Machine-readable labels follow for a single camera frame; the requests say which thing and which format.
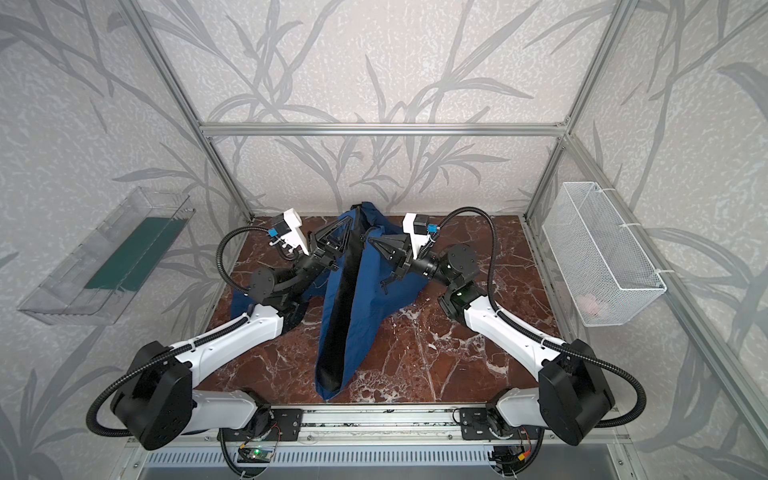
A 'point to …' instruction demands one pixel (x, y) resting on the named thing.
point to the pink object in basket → (589, 303)
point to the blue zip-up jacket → (353, 296)
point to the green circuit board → (254, 455)
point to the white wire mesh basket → (608, 274)
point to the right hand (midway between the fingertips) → (374, 232)
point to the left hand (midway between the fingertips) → (355, 217)
